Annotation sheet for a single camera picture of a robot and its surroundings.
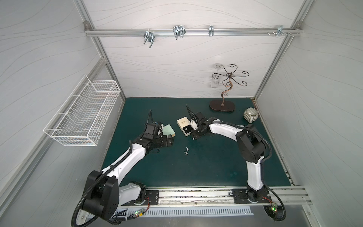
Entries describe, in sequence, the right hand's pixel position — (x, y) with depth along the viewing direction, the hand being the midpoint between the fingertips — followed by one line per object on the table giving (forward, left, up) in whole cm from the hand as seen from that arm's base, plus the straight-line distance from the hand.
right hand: (194, 133), depth 97 cm
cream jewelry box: (+5, +6, +3) cm, 8 cm away
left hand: (-10, +17, +8) cm, 21 cm away
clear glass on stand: (+34, -14, +20) cm, 42 cm away
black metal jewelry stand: (+27, -27, 0) cm, 38 cm away
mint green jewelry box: (+2, +18, 0) cm, 19 cm away
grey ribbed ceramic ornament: (+19, -43, -1) cm, 47 cm away
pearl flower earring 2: (-13, +5, -2) cm, 15 cm away
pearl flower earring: (-11, +4, -2) cm, 12 cm away
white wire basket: (-10, +57, +30) cm, 65 cm away
